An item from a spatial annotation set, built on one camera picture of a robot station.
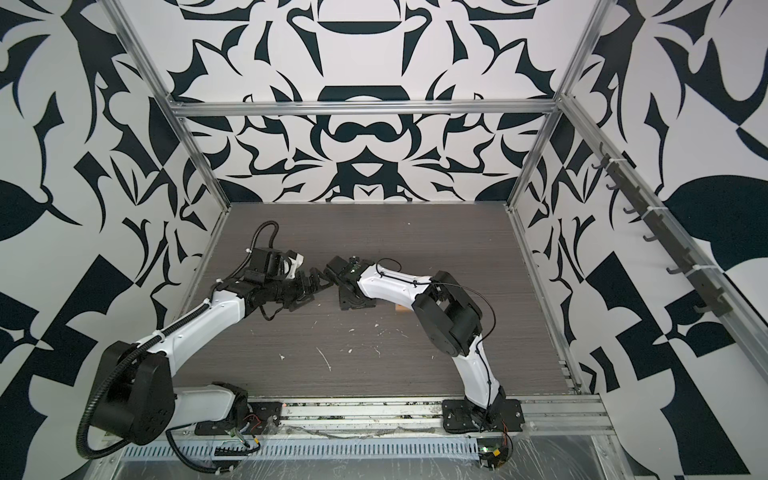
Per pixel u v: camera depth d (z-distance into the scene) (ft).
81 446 1.18
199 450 2.31
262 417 2.44
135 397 1.35
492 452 2.34
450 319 1.69
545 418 2.49
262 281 2.20
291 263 2.34
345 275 2.25
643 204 1.97
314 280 2.49
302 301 2.50
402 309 3.00
